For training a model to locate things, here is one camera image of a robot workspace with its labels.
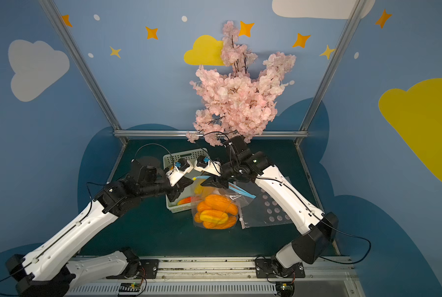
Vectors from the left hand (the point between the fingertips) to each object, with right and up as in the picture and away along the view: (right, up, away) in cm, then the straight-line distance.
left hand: (191, 177), depth 67 cm
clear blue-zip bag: (-1, -11, +27) cm, 29 cm away
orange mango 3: (+14, -22, +13) cm, 29 cm away
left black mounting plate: (-19, -39, +7) cm, 44 cm away
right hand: (+6, 0, +3) cm, 6 cm away
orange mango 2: (+9, -18, +11) cm, 23 cm away
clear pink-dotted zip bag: (+29, -19, +25) cm, 43 cm away
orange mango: (+10, -12, +10) cm, 18 cm away
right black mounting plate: (+30, -38, +8) cm, 49 cm away
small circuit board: (-26, -46, +6) cm, 53 cm away
